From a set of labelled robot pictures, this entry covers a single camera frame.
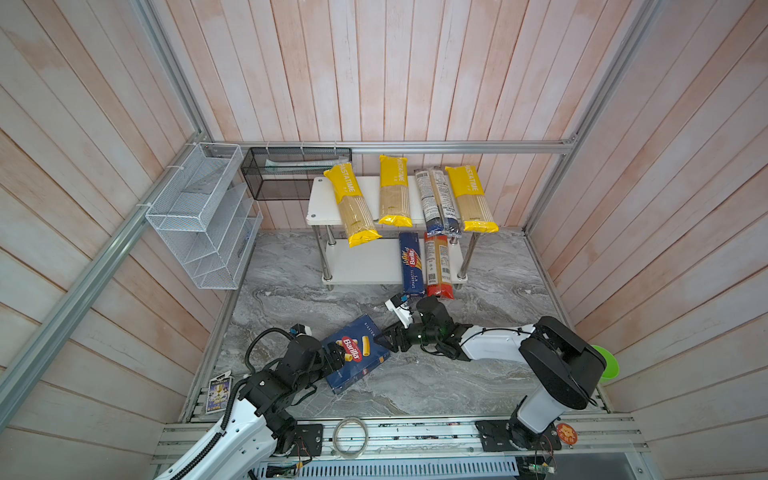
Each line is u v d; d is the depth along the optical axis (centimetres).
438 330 70
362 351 82
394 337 76
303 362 58
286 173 103
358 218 73
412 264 97
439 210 75
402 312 78
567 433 75
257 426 51
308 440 73
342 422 75
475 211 75
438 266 98
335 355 71
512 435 66
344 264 101
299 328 73
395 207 75
